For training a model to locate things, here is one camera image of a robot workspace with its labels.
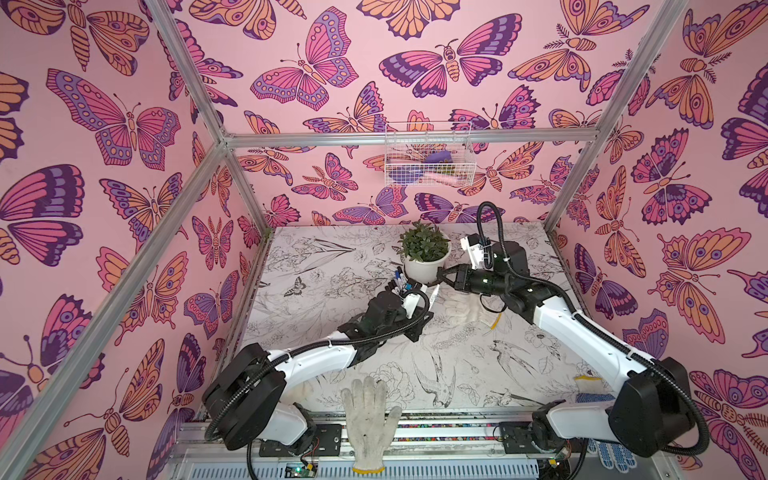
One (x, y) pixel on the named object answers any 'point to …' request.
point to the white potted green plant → (424, 250)
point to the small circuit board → (299, 470)
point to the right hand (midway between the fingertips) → (440, 270)
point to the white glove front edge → (371, 426)
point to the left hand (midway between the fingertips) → (434, 312)
